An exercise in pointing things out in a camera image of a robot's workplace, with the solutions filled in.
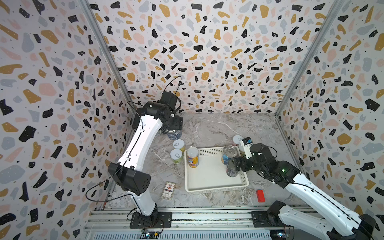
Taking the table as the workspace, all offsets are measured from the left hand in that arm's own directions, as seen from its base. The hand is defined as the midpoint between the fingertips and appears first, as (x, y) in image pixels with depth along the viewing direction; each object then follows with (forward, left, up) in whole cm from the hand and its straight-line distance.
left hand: (175, 125), depth 77 cm
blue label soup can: (-5, -30, -18) cm, 35 cm away
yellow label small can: (+4, +1, -23) cm, 23 cm away
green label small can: (-4, +2, -23) cm, 24 cm away
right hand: (-14, -32, -9) cm, 36 cm away
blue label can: (-3, +1, -4) cm, 5 cm away
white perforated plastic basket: (-15, -19, -29) cm, 37 cm away
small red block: (-28, -45, -27) cm, 60 cm away
